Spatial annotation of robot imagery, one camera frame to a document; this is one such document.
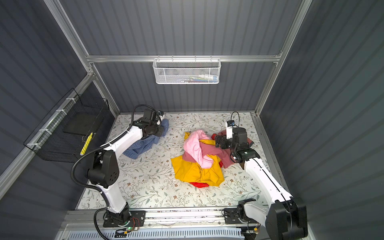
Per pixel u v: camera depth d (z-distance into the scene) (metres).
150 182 0.87
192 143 0.84
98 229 0.68
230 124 0.71
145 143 0.95
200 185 0.83
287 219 0.39
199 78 0.93
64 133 0.72
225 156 0.87
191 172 0.84
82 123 0.77
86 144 0.69
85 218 0.75
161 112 0.85
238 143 0.61
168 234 0.77
